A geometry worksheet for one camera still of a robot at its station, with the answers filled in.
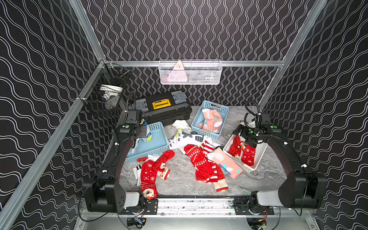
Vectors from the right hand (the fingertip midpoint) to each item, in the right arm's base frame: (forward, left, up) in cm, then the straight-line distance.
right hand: (239, 135), depth 84 cm
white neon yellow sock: (+2, +57, -8) cm, 57 cm away
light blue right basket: (+37, +15, -9) cm, 41 cm away
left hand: (0, +59, +6) cm, 59 cm away
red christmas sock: (-5, -9, -15) cm, 18 cm away
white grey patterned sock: (+5, +34, -13) cm, 37 cm away
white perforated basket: (-3, -17, -14) cm, 22 cm away
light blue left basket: (+4, +51, -17) cm, 54 cm away
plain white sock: (+19, +34, -14) cm, 41 cm away
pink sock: (+19, +13, -9) cm, 24 cm away
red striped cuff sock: (-16, +19, -14) cm, 29 cm away
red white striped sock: (-2, +17, -12) cm, 21 cm away
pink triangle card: (+32, +36, +21) cm, 53 cm away
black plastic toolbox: (+20, +46, +2) cm, 50 cm away
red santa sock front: (-17, +52, -12) cm, 56 cm away
